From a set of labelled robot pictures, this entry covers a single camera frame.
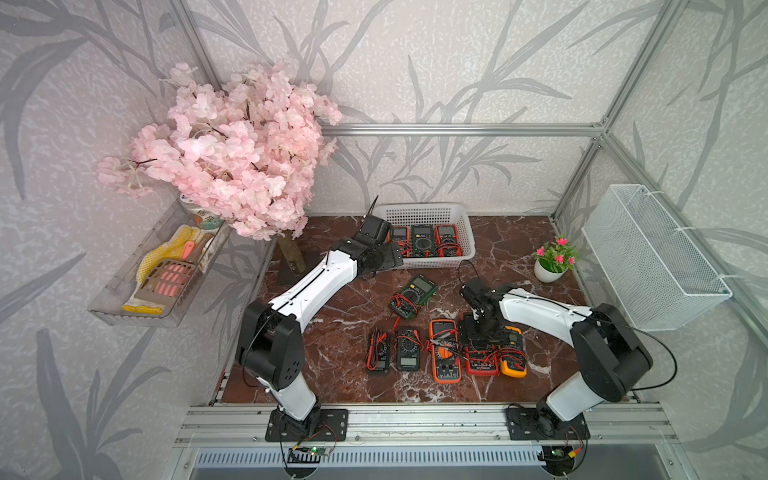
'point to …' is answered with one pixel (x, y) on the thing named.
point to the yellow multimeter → (513, 361)
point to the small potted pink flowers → (554, 259)
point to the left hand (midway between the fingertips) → (388, 259)
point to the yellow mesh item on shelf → (173, 251)
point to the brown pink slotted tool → (165, 281)
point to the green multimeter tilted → (406, 303)
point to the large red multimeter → (482, 360)
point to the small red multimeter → (446, 240)
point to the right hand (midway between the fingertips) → (473, 339)
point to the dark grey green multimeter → (408, 349)
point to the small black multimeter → (378, 358)
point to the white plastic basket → (405, 214)
